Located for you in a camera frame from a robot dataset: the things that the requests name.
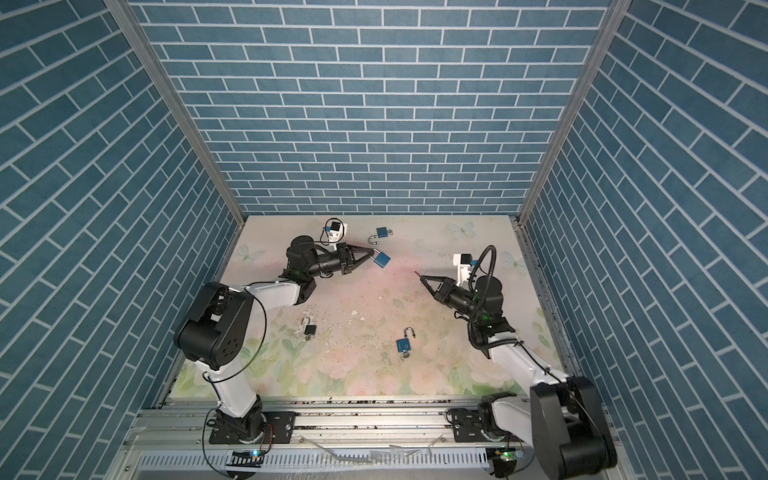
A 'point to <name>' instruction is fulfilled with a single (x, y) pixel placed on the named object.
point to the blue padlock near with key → (404, 345)
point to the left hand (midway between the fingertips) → (372, 256)
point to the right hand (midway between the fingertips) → (420, 278)
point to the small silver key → (417, 273)
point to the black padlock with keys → (309, 329)
